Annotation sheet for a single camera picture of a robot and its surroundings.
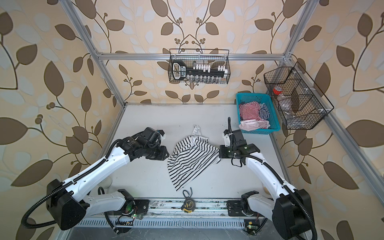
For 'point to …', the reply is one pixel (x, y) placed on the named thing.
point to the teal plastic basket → (273, 120)
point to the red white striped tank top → (249, 111)
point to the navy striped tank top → (264, 111)
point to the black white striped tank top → (191, 158)
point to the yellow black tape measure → (189, 205)
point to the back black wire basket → (214, 64)
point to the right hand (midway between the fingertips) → (220, 153)
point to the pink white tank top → (249, 125)
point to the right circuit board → (251, 226)
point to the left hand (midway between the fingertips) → (169, 154)
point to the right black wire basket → (300, 103)
